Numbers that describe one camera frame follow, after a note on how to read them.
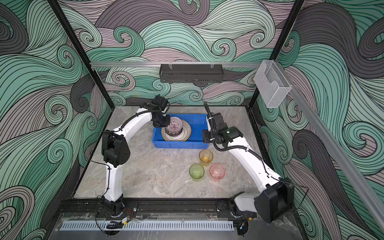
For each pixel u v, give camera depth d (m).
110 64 0.97
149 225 0.70
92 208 0.73
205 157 0.90
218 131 0.58
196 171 0.85
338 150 0.51
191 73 0.95
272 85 0.78
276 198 0.38
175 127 0.95
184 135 0.98
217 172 0.85
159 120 0.80
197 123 1.10
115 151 0.54
